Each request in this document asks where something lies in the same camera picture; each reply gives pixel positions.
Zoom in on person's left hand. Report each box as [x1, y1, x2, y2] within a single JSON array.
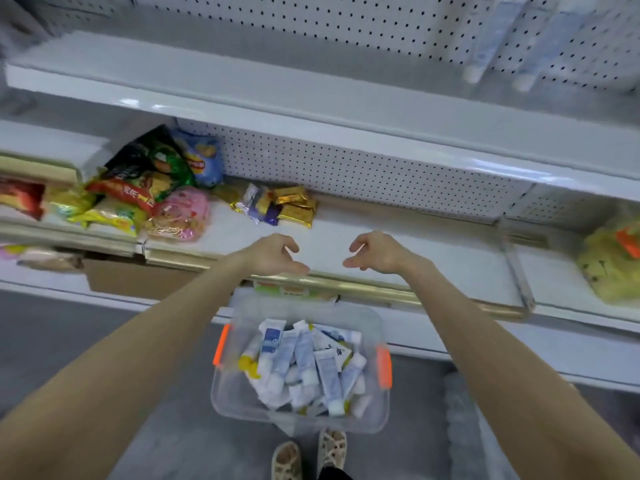
[[233, 232, 312, 279]]

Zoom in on person's right hand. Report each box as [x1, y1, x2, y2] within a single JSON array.
[[341, 229, 417, 277]]

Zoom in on pile of cream tubes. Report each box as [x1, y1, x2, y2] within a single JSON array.
[[237, 318, 373, 418]]

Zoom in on clear plastic storage bin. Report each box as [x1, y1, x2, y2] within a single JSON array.
[[211, 289, 393, 437]]

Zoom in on person's right forearm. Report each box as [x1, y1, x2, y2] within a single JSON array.
[[399, 257, 640, 480]]

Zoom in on person's left forearm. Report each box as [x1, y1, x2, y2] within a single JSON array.
[[0, 262, 251, 480]]

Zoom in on person's left sandal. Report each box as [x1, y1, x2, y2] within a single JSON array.
[[271, 441, 303, 480]]

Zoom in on blue snack packet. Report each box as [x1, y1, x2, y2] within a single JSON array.
[[259, 192, 281, 227]]

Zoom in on pink snack bag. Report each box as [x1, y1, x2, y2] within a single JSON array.
[[142, 187, 211, 243]]

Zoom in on blue chips bag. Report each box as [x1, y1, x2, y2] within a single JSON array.
[[169, 128, 225, 189]]

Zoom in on brown cardboard sheet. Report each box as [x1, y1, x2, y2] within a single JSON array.
[[82, 257, 201, 301]]

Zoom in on black green chips bag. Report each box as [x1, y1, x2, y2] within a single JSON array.
[[102, 124, 196, 203]]

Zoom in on red yellow snack packet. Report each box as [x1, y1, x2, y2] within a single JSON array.
[[85, 172, 173, 215]]

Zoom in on yellow snack bag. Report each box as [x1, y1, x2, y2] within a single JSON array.
[[575, 214, 640, 303]]

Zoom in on pale wrapped snack pack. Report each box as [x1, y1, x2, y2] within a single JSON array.
[[0, 244, 83, 273]]

